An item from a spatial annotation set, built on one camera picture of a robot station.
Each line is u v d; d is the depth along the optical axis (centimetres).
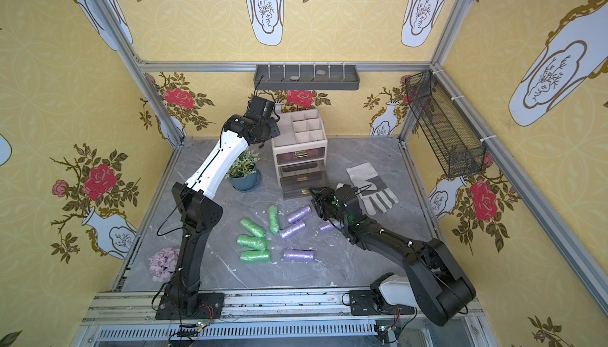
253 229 88
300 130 92
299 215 92
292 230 88
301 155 88
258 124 65
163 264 73
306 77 93
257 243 84
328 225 90
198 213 58
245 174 90
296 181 96
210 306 73
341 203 65
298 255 82
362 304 73
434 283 42
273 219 91
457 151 84
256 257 81
